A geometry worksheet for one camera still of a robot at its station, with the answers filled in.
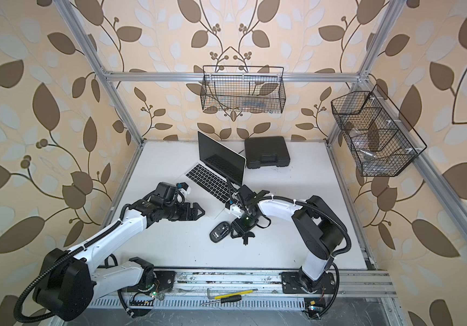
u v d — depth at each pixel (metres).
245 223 0.77
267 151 1.13
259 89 0.97
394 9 0.71
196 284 0.75
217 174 1.05
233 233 0.81
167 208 0.68
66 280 0.41
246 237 0.85
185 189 0.79
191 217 0.74
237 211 0.81
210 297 0.72
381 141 0.74
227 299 0.71
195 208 0.76
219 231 0.84
